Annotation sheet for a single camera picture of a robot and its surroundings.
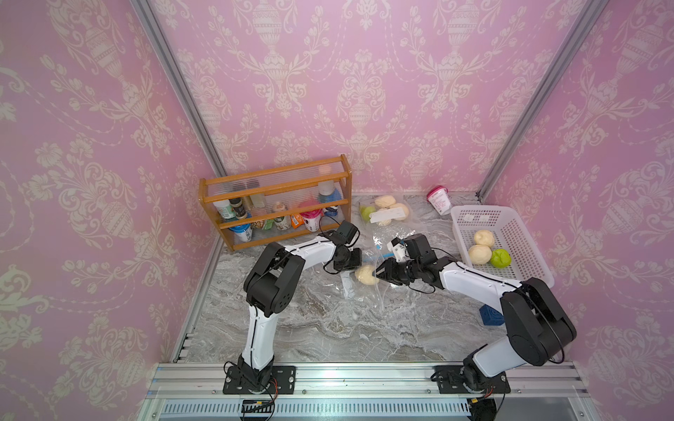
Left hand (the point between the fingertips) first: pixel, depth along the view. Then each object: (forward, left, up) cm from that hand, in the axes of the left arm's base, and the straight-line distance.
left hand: (361, 267), depth 97 cm
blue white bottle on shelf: (+23, +13, +15) cm, 31 cm away
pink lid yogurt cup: (+31, -34, +6) cm, 47 cm away
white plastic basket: (+13, -59, +4) cm, 60 cm away
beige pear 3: (-6, 0, +5) cm, 8 cm away
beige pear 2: (+2, -42, +7) cm, 43 cm away
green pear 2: (+23, -2, +5) cm, 24 cm away
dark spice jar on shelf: (+11, +42, +20) cm, 48 cm away
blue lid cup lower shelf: (+10, +45, +7) cm, 46 cm away
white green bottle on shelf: (+11, +47, +19) cm, 52 cm away
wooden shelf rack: (+20, +31, +13) cm, 40 cm away
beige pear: (+9, -46, +7) cm, 47 cm away
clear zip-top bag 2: (+19, -10, +8) cm, 23 cm away
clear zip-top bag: (-9, 0, 0) cm, 9 cm away
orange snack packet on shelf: (+19, +26, +4) cm, 32 cm away
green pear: (+1, -50, +5) cm, 50 cm away
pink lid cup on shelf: (+14, +19, +11) cm, 25 cm away
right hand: (-7, -4, +8) cm, 11 cm away
